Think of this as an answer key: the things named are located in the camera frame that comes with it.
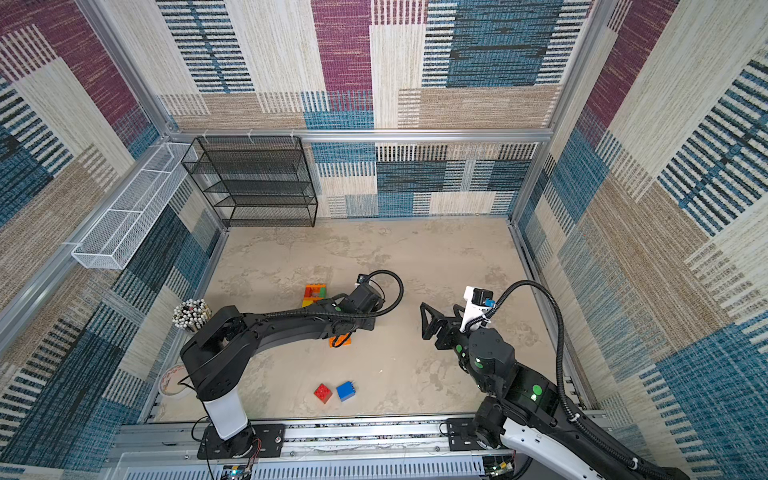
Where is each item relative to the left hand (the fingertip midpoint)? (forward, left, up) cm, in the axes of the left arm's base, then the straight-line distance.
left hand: (371, 316), depth 92 cm
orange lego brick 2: (+11, +19, -1) cm, 22 cm away
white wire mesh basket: (+3, +59, +31) cm, 67 cm away
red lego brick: (-22, +12, 0) cm, 25 cm away
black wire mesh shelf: (+47, +43, +15) cm, 65 cm away
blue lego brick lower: (-20, +6, -3) cm, 22 cm away
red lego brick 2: (+10, +21, -1) cm, 23 cm away
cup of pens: (-7, +44, +15) cm, 47 cm away
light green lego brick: (+10, +16, -1) cm, 19 cm away
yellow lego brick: (+5, +20, 0) cm, 21 cm away
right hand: (-10, -17, +20) cm, 28 cm away
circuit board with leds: (-37, -30, -3) cm, 48 cm away
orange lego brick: (-13, +7, +12) cm, 19 cm away
